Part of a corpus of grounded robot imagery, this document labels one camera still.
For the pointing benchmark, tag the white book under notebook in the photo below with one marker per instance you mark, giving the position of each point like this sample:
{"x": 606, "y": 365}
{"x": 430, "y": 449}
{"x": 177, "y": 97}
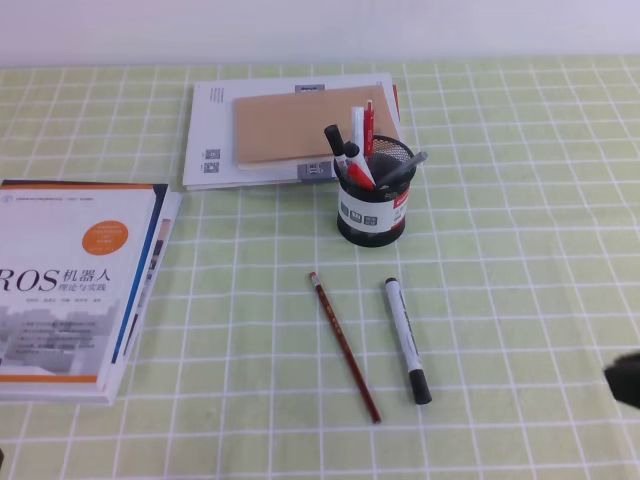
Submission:
{"x": 209, "y": 161}

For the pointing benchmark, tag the grey gel pen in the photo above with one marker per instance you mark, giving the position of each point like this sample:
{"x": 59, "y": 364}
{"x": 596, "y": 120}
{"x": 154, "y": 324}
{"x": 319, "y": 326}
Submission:
{"x": 400, "y": 170}

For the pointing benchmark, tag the red pen in holder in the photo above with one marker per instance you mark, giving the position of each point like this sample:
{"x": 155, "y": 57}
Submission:
{"x": 369, "y": 118}

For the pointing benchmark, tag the black mesh pen holder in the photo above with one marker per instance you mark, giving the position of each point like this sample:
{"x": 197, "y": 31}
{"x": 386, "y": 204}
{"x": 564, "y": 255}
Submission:
{"x": 375, "y": 218}

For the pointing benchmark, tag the red wooden pencil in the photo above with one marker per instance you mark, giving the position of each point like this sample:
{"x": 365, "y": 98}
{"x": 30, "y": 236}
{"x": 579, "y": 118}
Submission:
{"x": 346, "y": 349}

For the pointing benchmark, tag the black capped marker in holder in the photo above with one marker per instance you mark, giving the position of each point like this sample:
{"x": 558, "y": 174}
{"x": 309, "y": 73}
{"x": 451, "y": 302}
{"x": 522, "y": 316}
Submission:
{"x": 334, "y": 138}

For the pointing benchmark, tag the white book under textbook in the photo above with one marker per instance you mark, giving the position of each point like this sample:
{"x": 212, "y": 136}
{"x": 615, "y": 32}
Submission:
{"x": 125, "y": 350}

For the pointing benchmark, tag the brown kraft notebook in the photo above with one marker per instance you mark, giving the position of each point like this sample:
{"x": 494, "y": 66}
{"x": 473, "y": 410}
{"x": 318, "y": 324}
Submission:
{"x": 290, "y": 127}

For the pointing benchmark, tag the green checked tablecloth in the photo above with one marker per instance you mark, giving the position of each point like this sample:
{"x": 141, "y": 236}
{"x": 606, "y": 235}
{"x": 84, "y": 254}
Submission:
{"x": 519, "y": 268}

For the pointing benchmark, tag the white pen in holder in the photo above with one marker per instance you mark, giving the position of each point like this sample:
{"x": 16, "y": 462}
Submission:
{"x": 357, "y": 120}

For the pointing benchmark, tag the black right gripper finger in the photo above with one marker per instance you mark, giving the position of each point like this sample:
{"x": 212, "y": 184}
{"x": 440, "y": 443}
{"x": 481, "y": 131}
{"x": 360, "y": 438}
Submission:
{"x": 623, "y": 378}

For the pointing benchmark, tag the white black whiteboard marker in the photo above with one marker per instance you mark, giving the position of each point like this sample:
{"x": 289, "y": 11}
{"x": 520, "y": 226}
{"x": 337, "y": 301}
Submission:
{"x": 417, "y": 378}

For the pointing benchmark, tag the white ROS textbook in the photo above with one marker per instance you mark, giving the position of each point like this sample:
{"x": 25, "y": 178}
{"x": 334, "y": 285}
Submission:
{"x": 60, "y": 280}

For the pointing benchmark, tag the red white marker in holder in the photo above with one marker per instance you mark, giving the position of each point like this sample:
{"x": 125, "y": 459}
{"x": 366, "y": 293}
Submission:
{"x": 357, "y": 167}

